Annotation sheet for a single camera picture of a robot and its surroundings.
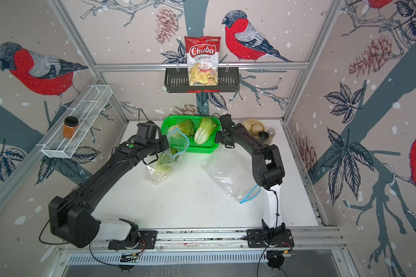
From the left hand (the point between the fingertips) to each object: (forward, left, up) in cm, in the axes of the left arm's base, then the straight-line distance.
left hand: (171, 138), depth 82 cm
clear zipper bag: (-4, -32, -22) cm, 39 cm away
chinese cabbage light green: (+17, -16, -10) cm, 26 cm away
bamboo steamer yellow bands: (+29, -47, -18) cm, 58 cm away
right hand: (+11, -24, -15) cm, 30 cm away
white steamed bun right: (+20, -47, -16) cm, 54 cm away
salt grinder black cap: (+11, -49, -12) cm, 52 cm away
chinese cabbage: (+19, -4, -14) cm, 24 cm away
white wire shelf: (+13, +44, +7) cm, 47 cm away
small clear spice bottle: (+15, -55, -13) cm, 58 cm away
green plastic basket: (+28, +10, -18) cm, 35 cm away
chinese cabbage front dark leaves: (-8, +3, -9) cm, 12 cm away
